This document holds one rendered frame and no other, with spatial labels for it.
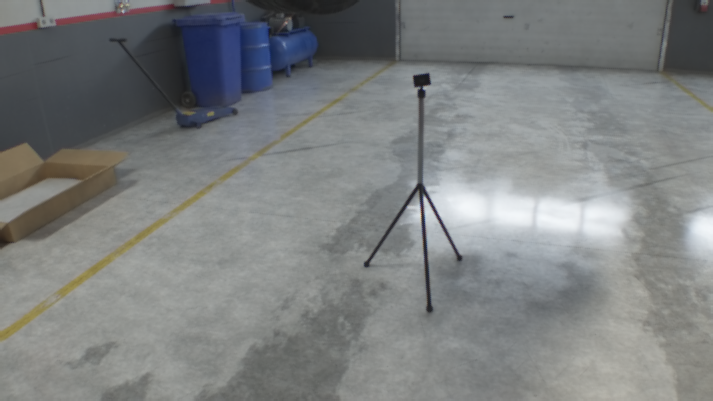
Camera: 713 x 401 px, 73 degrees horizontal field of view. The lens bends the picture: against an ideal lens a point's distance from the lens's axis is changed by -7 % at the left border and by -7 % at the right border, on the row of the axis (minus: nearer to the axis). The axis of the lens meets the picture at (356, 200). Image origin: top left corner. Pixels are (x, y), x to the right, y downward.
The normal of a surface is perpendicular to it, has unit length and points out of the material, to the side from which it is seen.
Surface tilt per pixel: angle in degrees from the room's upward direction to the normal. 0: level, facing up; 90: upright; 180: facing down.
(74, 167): 90
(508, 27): 90
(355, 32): 90
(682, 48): 90
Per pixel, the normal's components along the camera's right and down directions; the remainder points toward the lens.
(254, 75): 0.39, 0.36
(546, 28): -0.29, 0.39
